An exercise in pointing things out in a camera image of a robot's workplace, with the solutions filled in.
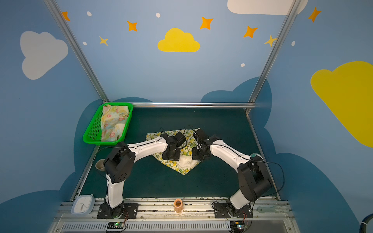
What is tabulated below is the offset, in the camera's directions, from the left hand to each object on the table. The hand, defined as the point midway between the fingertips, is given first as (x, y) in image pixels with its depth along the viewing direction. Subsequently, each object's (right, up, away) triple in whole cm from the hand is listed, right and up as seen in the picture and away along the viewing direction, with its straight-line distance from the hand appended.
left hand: (176, 159), depth 91 cm
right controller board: (+32, -29, -20) cm, 47 cm away
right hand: (+13, +3, -4) cm, 13 cm away
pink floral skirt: (-51, +26, +20) cm, 60 cm away
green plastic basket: (-60, +15, +9) cm, 62 cm away
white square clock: (-47, -20, -17) cm, 54 cm away
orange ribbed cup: (+3, -15, -26) cm, 30 cm away
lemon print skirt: (+6, -2, -1) cm, 7 cm away
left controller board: (-28, -28, -21) cm, 45 cm away
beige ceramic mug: (-47, -3, -4) cm, 47 cm away
